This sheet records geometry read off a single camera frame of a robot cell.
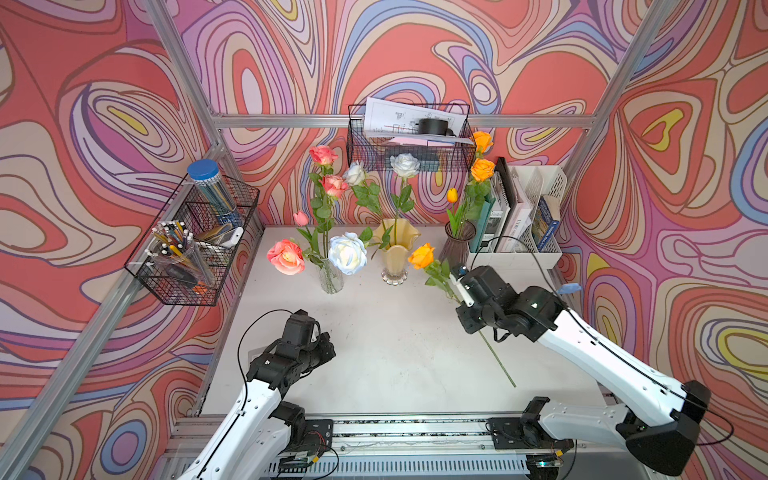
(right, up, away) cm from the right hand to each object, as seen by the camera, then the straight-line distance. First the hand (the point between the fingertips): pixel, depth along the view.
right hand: (468, 315), depth 74 cm
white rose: (-26, +32, +9) cm, 42 cm away
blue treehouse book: (+34, +25, +28) cm, 51 cm away
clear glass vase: (-39, +7, +24) cm, 46 cm away
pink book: (+21, +26, +18) cm, 38 cm away
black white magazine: (+16, +34, +17) cm, 41 cm away
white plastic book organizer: (+25, +20, +26) cm, 41 cm away
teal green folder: (+9, +24, +17) cm, 31 cm away
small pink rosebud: (-44, +25, +7) cm, 51 cm away
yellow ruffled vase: (-18, +14, +16) cm, 28 cm away
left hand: (-34, -10, +6) cm, 36 cm away
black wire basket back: (-25, +51, +28) cm, 63 cm away
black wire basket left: (-63, +18, 0) cm, 66 cm away
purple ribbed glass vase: (+4, +16, +30) cm, 34 cm away
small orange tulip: (+1, +27, +18) cm, 32 cm away
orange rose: (-11, +15, +3) cm, 18 cm away
